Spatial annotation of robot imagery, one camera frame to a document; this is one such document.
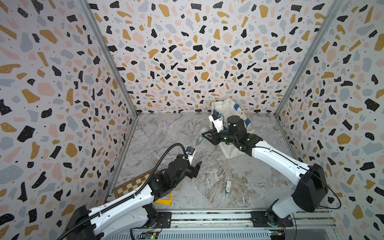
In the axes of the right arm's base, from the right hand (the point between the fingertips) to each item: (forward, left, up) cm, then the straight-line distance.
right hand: (204, 134), depth 76 cm
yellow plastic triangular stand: (-26, +20, -26) cm, 42 cm away
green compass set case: (-1, +3, -4) cm, 5 cm away
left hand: (-9, +4, -8) cm, 13 cm away
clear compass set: (-17, -14, -25) cm, 33 cm away
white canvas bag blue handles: (+31, -15, -10) cm, 36 cm away
